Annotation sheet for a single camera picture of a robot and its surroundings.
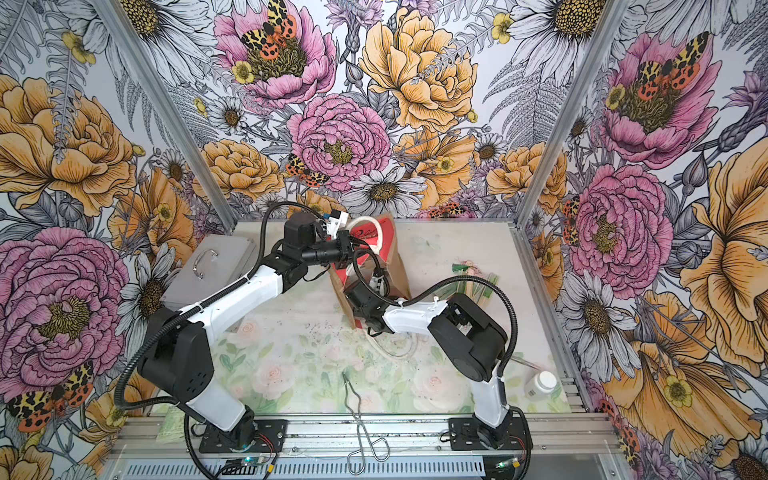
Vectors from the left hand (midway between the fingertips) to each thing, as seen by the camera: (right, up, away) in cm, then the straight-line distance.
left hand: (375, 253), depth 78 cm
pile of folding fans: (+31, -12, +20) cm, 39 cm away
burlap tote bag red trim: (+1, +4, 0) cm, 4 cm away
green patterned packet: (-49, -41, -4) cm, 64 cm away
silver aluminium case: (-51, -4, +11) cm, 52 cm away
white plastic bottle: (+40, -33, -4) cm, 52 cm away
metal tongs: (+2, -48, -4) cm, 48 cm away
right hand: (-3, -17, +17) cm, 25 cm away
